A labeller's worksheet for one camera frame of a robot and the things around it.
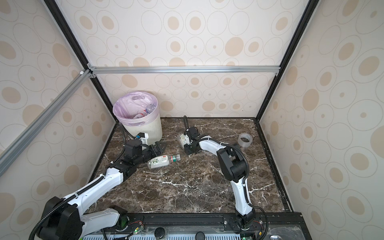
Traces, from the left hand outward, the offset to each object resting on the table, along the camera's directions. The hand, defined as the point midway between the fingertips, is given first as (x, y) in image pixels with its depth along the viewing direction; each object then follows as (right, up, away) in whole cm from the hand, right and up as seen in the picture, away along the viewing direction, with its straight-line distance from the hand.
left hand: (167, 145), depth 80 cm
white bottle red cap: (-22, +17, +17) cm, 33 cm away
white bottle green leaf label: (-5, -11, +10) cm, 15 cm away
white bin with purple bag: (-25, +21, +25) cm, 41 cm away
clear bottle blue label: (-12, +21, +10) cm, 27 cm away
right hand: (+11, -5, +20) cm, 23 cm away
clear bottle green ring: (+7, +2, +20) cm, 21 cm away
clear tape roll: (+51, +1, +27) cm, 57 cm away
